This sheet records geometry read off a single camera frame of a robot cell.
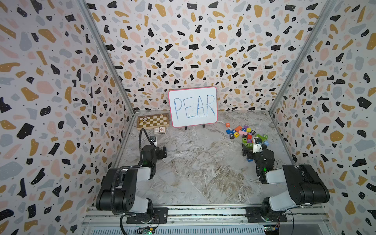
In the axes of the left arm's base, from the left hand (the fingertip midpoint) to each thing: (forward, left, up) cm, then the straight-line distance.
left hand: (157, 146), depth 93 cm
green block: (+10, -74, -7) cm, 75 cm away
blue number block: (-9, -58, -5) cm, 59 cm away
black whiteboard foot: (+20, -17, -5) cm, 26 cm away
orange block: (+18, -56, -6) cm, 59 cm away
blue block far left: (+16, -49, -7) cm, 52 cm away
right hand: (-1, -60, +3) cm, 60 cm away
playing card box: (+16, +2, -5) cm, 17 cm away
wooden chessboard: (+24, +8, -3) cm, 25 cm away
